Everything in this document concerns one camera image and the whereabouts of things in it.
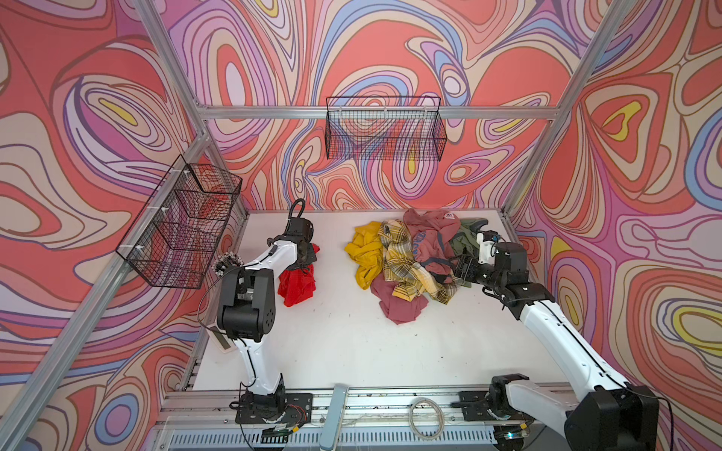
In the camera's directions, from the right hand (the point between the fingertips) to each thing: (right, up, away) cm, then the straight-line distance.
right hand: (459, 267), depth 82 cm
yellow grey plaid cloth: (-17, -1, +6) cm, 18 cm away
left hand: (-49, +2, +17) cm, 52 cm away
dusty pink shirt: (-5, +6, +13) cm, 16 cm away
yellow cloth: (-28, +4, +17) cm, 32 cm away
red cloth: (-51, -6, +9) cm, 52 cm away
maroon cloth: (-18, -14, +6) cm, 24 cm away
